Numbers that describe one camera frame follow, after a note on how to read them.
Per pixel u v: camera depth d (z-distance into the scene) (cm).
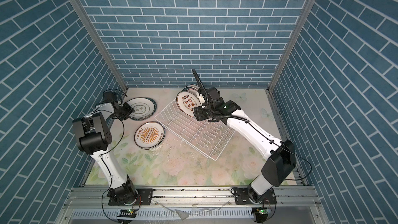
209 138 92
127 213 72
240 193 75
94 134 54
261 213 71
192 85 98
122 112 90
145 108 106
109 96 82
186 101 100
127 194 68
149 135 92
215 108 58
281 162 41
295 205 72
